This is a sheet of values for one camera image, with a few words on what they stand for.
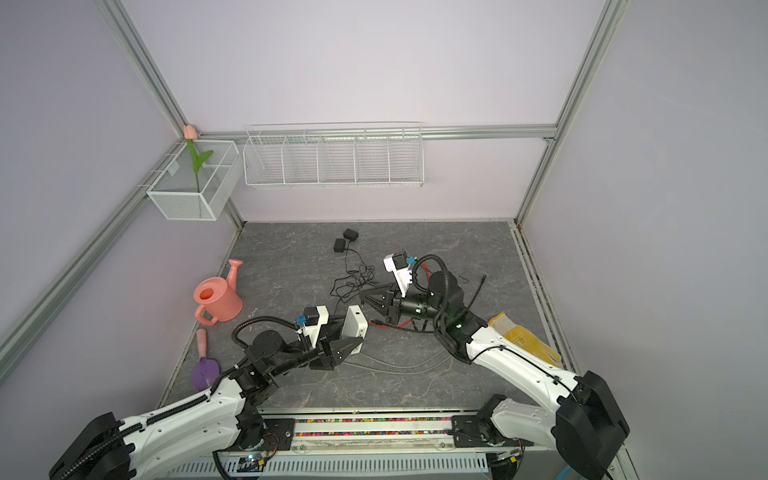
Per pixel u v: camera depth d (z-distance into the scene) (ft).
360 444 2.41
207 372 2.71
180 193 2.58
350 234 3.79
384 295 2.06
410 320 2.13
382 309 2.08
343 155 3.33
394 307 1.96
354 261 3.56
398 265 2.00
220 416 1.77
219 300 2.85
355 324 2.22
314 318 2.00
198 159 3.00
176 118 2.87
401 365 2.78
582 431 1.29
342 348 2.15
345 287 3.34
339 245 3.68
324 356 2.10
